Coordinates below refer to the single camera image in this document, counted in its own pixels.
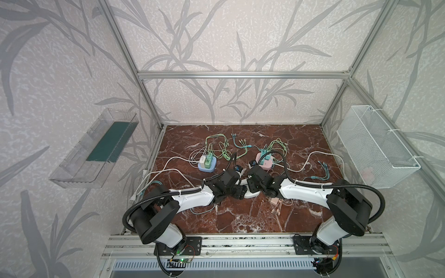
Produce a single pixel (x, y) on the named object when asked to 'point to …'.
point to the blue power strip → (212, 166)
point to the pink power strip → (266, 164)
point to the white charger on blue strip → (202, 160)
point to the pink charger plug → (274, 200)
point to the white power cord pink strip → (307, 158)
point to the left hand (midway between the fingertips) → (244, 183)
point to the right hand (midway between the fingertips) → (251, 175)
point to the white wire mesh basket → (380, 159)
